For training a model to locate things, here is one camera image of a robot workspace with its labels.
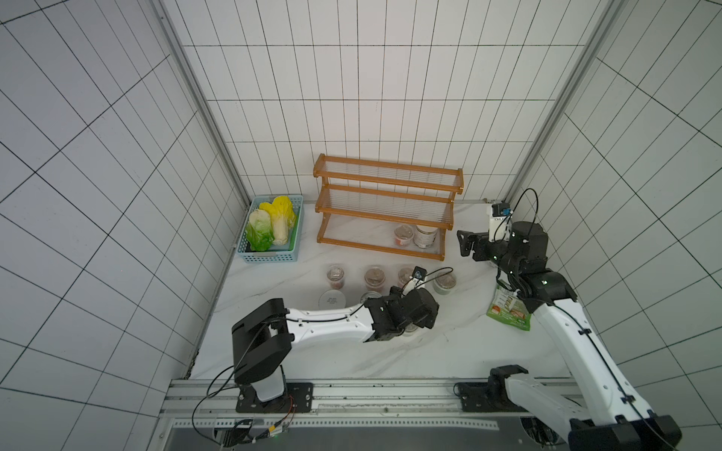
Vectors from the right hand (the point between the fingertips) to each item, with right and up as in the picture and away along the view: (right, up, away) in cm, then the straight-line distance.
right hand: (463, 228), depth 74 cm
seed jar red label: (-24, -17, +15) cm, 33 cm away
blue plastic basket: (-57, -9, +23) cm, 63 cm away
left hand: (-13, -22, +5) cm, 26 cm away
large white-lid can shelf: (-37, -21, +7) cm, 43 cm away
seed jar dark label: (-37, -15, +17) cm, 44 cm away
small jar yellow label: (-15, -25, -4) cm, 30 cm away
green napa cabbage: (-65, -1, +23) cm, 69 cm away
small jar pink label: (-13, -2, +26) cm, 29 cm away
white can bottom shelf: (-6, -3, +23) cm, 24 cm away
